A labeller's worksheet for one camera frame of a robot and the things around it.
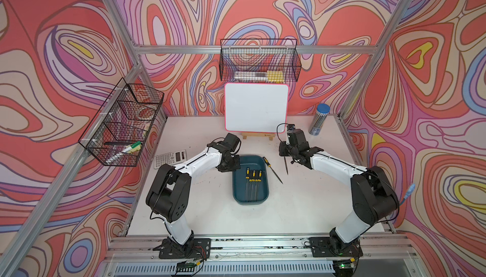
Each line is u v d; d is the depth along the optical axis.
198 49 1.89
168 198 0.46
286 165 0.88
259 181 0.91
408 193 0.66
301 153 0.69
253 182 0.91
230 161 0.76
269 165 0.97
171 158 0.99
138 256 0.73
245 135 1.07
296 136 0.70
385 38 0.84
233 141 0.73
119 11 0.77
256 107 1.02
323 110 0.97
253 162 0.97
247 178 0.92
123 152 0.71
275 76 0.82
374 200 0.46
